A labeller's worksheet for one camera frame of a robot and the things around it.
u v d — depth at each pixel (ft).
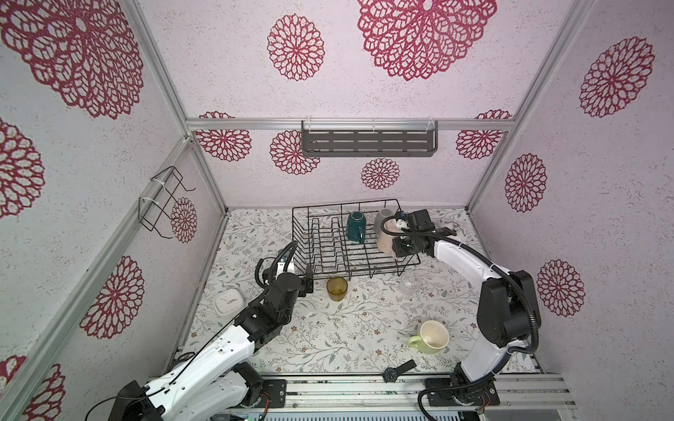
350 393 2.46
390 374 2.51
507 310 1.55
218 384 1.90
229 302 2.90
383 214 3.37
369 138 3.04
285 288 1.84
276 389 2.45
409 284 3.16
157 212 2.49
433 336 2.67
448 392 2.30
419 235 2.32
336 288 3.07
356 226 3.30
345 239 3.50
